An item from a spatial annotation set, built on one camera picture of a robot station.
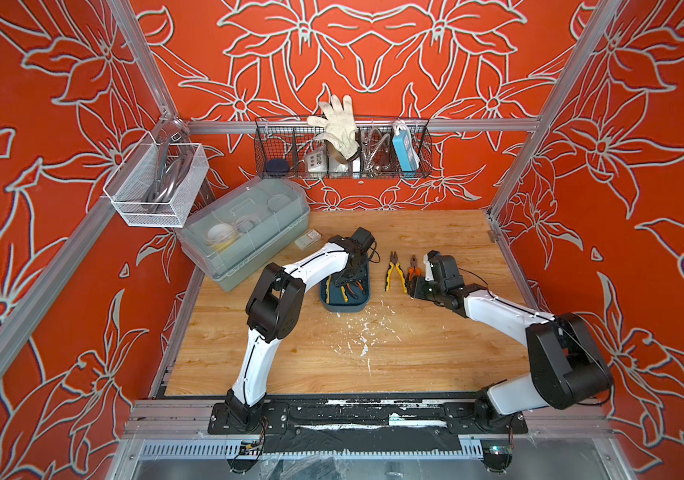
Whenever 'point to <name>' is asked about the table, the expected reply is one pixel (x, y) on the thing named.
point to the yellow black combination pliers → (395, 263)
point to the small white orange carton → (308, 239)
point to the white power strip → (316, 162)
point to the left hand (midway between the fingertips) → (355, 274)
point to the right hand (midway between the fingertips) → (406, 284)
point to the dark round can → (277, 165)
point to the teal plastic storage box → (337, 304)
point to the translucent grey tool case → (231, 233)
